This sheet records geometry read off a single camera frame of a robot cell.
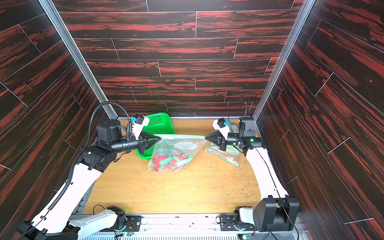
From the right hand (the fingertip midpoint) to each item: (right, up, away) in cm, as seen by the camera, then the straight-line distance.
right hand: (210, 135), depth 74 cm
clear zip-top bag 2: (+17, -12, +21) cm, 29 cm away
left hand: (-23, -1, -11) cm, 25 cm away
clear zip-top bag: (-20, -10, +5) cm, 23 cm away
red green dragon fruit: (-19, -15, +5) cm, 24 cm away
